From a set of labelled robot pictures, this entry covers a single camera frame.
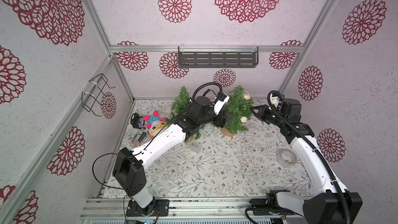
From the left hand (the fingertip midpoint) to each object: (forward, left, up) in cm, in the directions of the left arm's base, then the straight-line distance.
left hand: (229, 114), depth 73 cm
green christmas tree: (+4, +22, +5) cm, 23 cm away
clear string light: (+9, -9, -2) cm, 13 cm away
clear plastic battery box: (-6, +17, -23) cm, 29 cm away
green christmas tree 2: (+8, -7, -3) cm, 11 cm away
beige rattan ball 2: (+1, -8, -5) cm, 10 cm away
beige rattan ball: (+12, -11, -1) cm, 16 cm away
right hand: (+3, -10, +2) cm, 11 cm away
